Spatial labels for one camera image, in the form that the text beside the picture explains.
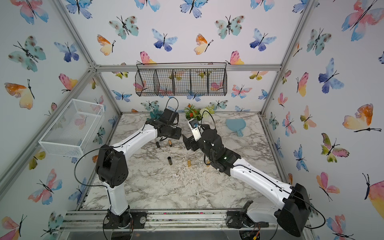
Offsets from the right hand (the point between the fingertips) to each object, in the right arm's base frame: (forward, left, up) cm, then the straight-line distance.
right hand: (193, 128), depth 71 cm
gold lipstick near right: (-17, -8, -1) cm, 18 cm away
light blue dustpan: (+29, -29, -29) cm, 50 cm away
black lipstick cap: (+8, +25, -28) cm, 39 cm away
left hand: (+10, +10, -17) cm, 22 cm away
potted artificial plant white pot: (+24, +3, -14) cm, 29 cm away
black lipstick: (-4, +15, -26) cm, 30 cm away
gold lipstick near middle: (-5, +3, -27) cm, 28 cm away
